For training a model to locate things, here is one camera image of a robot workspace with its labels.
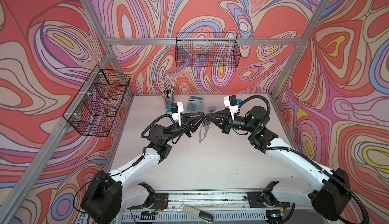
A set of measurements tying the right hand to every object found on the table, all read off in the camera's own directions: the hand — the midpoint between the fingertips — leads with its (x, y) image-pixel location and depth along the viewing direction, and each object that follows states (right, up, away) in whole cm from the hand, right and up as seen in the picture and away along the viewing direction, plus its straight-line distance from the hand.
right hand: (206, 121), depth 62 cm
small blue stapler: (+7, +5, +45) cm, 46 cm away
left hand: (-1, +1, -2) cm, 2 cm away
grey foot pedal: (-2, -42, +4) cm, 43 cm away
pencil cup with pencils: (-23, +15, +34) cm, 44 cm away
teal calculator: (-5, +9, +49) cm, 50 cm away
